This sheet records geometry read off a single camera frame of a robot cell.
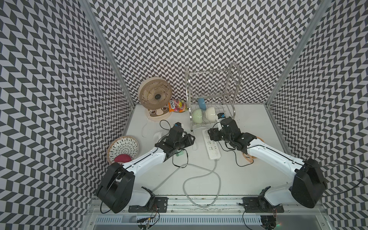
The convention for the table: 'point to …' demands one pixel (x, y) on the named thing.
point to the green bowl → (197, 116)
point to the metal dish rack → (210, 94)
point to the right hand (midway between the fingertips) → (212, 132)
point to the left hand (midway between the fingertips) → (193, 139)
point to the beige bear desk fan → (155, 94)
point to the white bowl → (210, 114)
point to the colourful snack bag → (177, 106)
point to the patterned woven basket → (122, 144)
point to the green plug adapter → (181, 153)
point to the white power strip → (212, 146)
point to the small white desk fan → (157, 137)
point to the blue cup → (201, 103)
